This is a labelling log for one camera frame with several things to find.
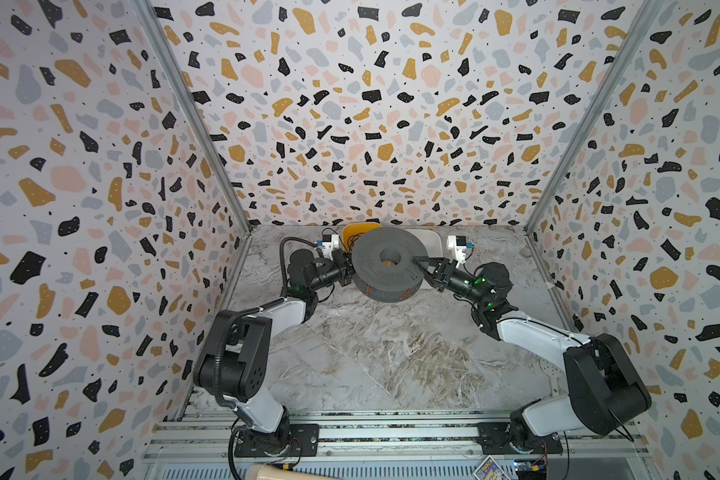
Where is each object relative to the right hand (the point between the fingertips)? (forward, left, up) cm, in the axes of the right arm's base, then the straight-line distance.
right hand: (411, 261), depth 72 cm
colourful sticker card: (-39, -18, -28) cm, 52 cm away
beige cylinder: (-40, +33, -28) cm, 59 cm away
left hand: (+5, +10, -4) cm, 12 cm away
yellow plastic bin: (+37, +19, -28) cm, 50 cm away
